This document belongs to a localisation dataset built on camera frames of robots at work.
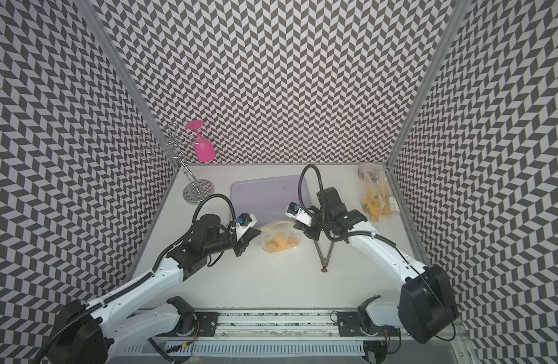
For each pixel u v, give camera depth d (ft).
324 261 2.82
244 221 2.10
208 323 2.37
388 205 2.93
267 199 3.53
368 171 3.66
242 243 2.21
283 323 2.47
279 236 2.68
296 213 2.19
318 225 2.22
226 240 2.18
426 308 1.30
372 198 3.08
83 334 1.25
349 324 2.40
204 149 3.21
